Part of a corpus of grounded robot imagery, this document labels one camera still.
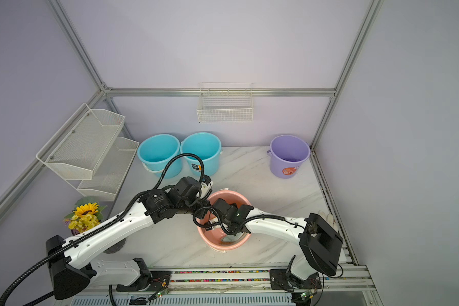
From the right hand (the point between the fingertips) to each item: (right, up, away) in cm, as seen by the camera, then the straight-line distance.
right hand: (233, 209), depth 85 cm
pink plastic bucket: (-9, -5, -13) cm, 16 cm away
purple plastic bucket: (+28, +27, +14) cm, 41 cm away
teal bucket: (-15, +30, +15) cm, 37 cm away
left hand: (-10, +3, -11) cm, 15 cm away
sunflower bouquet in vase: (-51, +3, -19) cm, 55 cm away
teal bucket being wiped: (-39, +27, +9) cm, 48 cm away
